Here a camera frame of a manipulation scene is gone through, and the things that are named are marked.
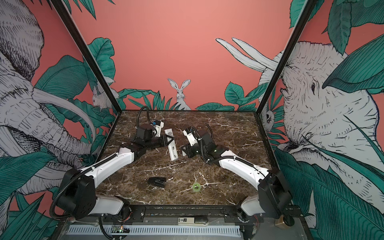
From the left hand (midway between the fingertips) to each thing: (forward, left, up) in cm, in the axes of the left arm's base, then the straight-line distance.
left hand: (173, 136), depth 82 cm
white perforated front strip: (-44, -29, -18) cm, 56 cm away
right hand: (-7, -4, 0) cm, 8 cm away
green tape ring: (-22, -12, -19) cm, 32 cm away
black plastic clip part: (-19, +9, -18) cm, 27 cm away
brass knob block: (-42, -50, -14) cm, 67 cm away
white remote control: (-4, +1, -4) cm, 6 cm away
